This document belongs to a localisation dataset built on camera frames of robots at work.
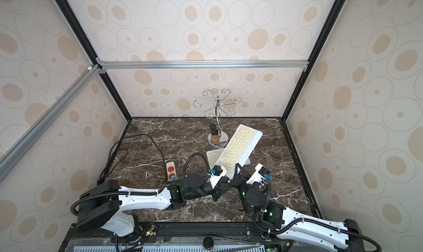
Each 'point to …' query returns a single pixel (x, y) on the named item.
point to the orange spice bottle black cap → (215, 138)
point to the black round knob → (208, 243)
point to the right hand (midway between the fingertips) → (241, 165)
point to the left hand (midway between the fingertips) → (236, 186)
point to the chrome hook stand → (218, 103)
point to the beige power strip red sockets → (171, 169)
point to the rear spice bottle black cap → (212, 126)
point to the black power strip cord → (117, 154)
